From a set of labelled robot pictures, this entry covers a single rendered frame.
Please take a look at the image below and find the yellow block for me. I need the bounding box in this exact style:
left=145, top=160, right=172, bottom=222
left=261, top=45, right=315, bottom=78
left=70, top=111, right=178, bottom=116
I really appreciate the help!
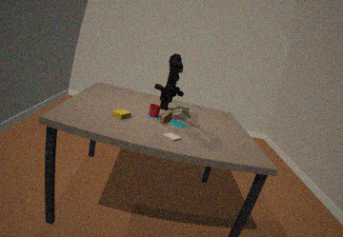
left=111, top=109, right=131, bottom=119

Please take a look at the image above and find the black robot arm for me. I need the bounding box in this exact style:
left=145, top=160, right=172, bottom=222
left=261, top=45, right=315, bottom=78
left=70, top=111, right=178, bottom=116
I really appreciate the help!
left=160, top=53, right=183, bottom=110

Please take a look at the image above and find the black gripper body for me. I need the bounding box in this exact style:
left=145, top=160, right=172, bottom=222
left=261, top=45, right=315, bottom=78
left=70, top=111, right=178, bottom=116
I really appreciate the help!
left=154, top=79, right=184, bottom=97

